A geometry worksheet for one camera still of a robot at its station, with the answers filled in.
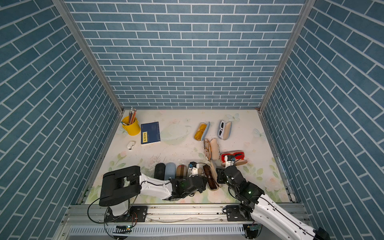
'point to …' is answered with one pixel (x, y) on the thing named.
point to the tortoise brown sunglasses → (212, 184)
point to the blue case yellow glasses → (206, 131)
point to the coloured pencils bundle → (132, 114)
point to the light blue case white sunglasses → (224, 129)
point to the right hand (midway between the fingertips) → (217, 171)
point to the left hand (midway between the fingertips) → (212, 183)
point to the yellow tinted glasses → (200, 131)
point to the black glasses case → (159, 171)
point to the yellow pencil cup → (133, 129)
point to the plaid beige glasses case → (181, 171)
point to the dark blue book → (150, 133)
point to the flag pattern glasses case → (215, 151)
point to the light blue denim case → (170, 171)
